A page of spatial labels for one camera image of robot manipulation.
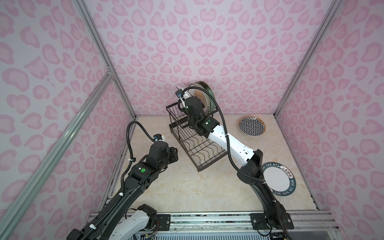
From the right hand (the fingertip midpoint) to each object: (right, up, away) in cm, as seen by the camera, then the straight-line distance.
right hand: (193, 96), depth 79 cm
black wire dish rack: (+5, -32, +19) cm, 38 cm away
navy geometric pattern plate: (+44, -16, +34) cm, 58 cm away
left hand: (-8, -28, -3) cm, 29 cm away
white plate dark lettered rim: (+49, -46, +6) cm, 67 cm away
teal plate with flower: (+10, +2, +4) cm, 11 cm away
